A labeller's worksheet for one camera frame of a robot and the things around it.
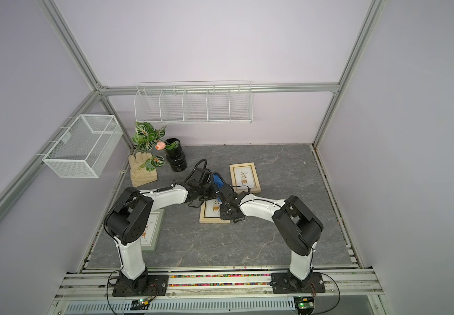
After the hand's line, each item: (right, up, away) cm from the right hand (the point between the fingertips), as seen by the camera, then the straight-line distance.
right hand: (225, 212), depth 92 cm
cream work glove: (-48, +17, +17) cm, 54 cm away
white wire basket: (-60, +29, -9) cm, 67 cm away
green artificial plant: (-34, +34, -9) cm, 49 cm away
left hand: (-3, +9, +3) cm, 10 cm away
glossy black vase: (-27, +27, +10) cm, 40 cm away
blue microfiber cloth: (-3, +15, -7) cm, 17 cm away
